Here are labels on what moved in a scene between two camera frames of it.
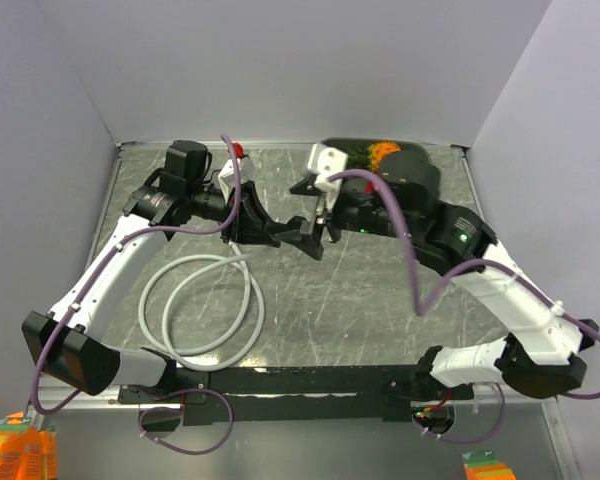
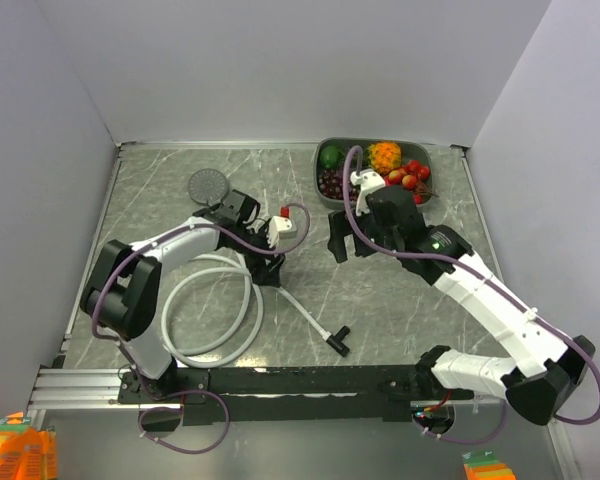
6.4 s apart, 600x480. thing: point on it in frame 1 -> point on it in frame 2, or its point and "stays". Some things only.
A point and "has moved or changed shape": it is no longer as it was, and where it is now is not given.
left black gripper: x=250 y=225 -> x=262 y=273
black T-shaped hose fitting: x=289 y=231 -> x=335 y=341
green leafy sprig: x=359 y=156 stays
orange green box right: x=484 y=465 stays
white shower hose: x=211 y=260 has moved or changed shape
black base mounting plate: x=302 y=395 stays
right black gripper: x=310 y=243 -> x=340 y=226
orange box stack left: x=13 y=449 stays
